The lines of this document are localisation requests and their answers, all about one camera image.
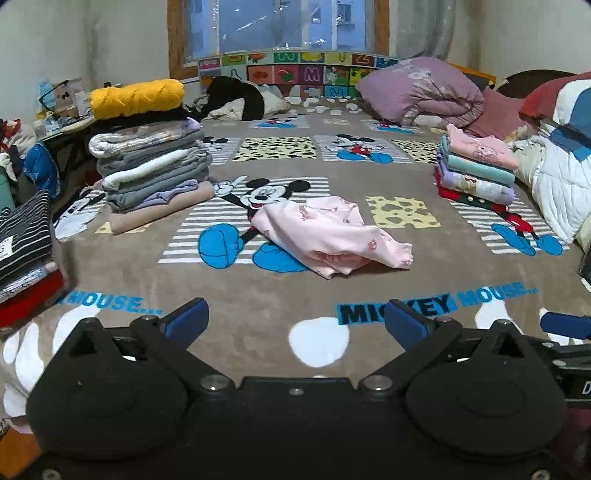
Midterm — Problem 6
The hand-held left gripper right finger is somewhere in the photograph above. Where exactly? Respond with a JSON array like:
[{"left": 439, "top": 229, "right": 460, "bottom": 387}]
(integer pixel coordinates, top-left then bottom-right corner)
[{"left": 358, "top": 299, "right": 542, "bottom": 393}]

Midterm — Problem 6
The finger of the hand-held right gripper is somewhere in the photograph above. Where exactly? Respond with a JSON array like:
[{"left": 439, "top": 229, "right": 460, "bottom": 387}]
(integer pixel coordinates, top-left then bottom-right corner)
[{"left": 539, "top": 311, "right": 591, "bottom": 341}]

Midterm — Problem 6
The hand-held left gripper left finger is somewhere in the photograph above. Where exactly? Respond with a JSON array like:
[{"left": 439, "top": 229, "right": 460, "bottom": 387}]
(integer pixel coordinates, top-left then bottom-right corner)
[{"left": 54, "top": 298, "right": 235, "bottom": 393}]

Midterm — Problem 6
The pink printed garment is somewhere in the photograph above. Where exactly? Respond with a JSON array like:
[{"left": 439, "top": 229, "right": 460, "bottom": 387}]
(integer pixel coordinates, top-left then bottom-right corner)
[{"left": 250, "top": 195, "right": 414, "bottom": 280}]

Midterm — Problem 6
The stack of grey folded clothes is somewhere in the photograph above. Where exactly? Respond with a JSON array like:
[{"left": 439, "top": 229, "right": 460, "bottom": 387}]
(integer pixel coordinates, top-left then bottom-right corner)
[{"left": 89, "top": 111, "right": 215, "bottom": 234}]

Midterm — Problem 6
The striped and red clothes pile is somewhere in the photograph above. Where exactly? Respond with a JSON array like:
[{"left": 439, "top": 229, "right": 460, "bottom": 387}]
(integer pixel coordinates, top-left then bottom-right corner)
[{"left": 0, "top": 190, "right": 55, "bottom": 280}]

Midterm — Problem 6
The cartoon mouse printed blanket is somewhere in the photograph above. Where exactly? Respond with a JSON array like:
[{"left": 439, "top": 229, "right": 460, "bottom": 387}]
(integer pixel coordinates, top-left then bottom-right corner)
[{"left": 0, "top": 95, "right": 591, "bottom": 435}]

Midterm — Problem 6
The red folded garment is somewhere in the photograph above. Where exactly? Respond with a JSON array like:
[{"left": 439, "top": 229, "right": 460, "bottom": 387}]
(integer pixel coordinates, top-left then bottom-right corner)
[{"left": 434, "top": 168, "right": 509, "bottom": 213}]

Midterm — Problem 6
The red box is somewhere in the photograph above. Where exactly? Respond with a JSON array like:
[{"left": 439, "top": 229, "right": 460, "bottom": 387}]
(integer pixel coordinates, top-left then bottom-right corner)
[{"left": 0, "top": 270, "right": 66, "bottom": 328}]

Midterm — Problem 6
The teal folded garment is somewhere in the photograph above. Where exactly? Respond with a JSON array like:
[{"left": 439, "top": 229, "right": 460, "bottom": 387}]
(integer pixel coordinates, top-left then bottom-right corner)
[{"left": 438, "top": 138, "right": 517, "bottom": 186}]

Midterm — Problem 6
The pink folded garment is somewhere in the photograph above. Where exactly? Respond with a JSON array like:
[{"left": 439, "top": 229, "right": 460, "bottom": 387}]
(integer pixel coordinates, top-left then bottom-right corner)
[{"left": 445, "top": 124, "right": 520, "bottom": 171}]

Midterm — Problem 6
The blue plastic bag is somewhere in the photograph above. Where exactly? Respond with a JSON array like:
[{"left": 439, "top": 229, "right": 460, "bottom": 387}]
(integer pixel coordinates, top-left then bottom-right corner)
[{"left": 23, "top": 142, "right": 62, "bottom": 198}]

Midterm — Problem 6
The pink pillow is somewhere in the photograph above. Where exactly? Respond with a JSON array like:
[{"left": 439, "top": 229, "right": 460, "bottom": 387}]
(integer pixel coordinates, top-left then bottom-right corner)
[{"left": 466, "top": 88, "right": 528, "bottom": 139}]

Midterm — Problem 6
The yellow knit sweater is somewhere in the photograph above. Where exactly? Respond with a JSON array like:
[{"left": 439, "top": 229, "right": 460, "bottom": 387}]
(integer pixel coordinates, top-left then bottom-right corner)
[{"left": 89, "top": 78, "right": 185, "bottom": 119}]

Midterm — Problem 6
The cluttered side table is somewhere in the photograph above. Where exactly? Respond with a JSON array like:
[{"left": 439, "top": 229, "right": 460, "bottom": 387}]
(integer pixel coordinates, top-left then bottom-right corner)
[{"left": 34, "top": 78, "right": 100, "bottom": 195}]

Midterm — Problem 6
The black and white garment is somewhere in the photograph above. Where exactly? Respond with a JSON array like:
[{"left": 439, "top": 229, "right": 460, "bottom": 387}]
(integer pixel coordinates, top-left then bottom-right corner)
[{"left": 208, "top": 87, "right": 291, "bottom": 121}]

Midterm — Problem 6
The purple quilt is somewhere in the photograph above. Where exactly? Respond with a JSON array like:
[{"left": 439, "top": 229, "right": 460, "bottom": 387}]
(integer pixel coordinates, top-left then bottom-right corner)
[{"left": 355, "top": 56, "right": 485, "bottom": 128}]

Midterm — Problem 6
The dark headboard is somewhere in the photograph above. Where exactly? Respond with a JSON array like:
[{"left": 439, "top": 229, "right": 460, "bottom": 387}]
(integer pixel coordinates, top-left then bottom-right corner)
[{"left": 496, "top": 69, "right": 578, "bottom": 100}]

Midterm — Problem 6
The yellow board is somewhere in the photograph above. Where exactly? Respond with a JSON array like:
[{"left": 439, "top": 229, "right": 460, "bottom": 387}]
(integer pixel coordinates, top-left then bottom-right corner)
[{"left": 447, "top": 62, "right": 498, "bottom": 89}]

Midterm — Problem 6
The colourful alphabet panel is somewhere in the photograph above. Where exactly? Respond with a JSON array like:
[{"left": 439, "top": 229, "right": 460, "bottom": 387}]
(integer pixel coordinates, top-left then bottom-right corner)
[{"left": 198, "top": 50, "right": 403, "bottom": 100}]

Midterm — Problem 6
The grey curtain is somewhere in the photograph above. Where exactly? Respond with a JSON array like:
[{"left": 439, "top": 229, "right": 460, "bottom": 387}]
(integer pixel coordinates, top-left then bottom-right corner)
[{"left": 392, "top": 0, "right": 459, "bottom": 62}]

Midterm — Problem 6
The window with wooden frame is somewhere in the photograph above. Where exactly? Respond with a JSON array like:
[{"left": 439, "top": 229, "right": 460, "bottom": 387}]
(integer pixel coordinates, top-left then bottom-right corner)
[{"left": 168, "top": 0, "right": 391, "bottom": 80}]

